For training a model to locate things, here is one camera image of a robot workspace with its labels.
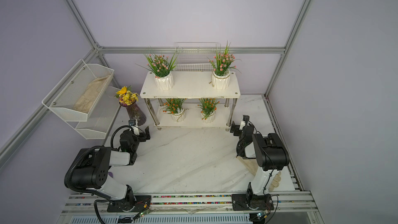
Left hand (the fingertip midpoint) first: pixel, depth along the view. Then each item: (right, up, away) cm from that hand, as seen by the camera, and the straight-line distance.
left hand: (140, 129), depth 95 cm
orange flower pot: (+23, +14, -10) cm, 29 cm away
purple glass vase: (-3, +10, +1) cm, 10 cm away
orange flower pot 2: (+42, +14, -9) cm, 45 cm away
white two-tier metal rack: (+33, +17, -20) cm, 42 cm away
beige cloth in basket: (-20, +16, -18) cm, 32 cm away
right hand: (+64, +3, +4) cm, 64 cm away
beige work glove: (+66, -19, -10) cm, 70 cm away
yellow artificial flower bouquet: (-4, +20, -9) cm, 22 cm away
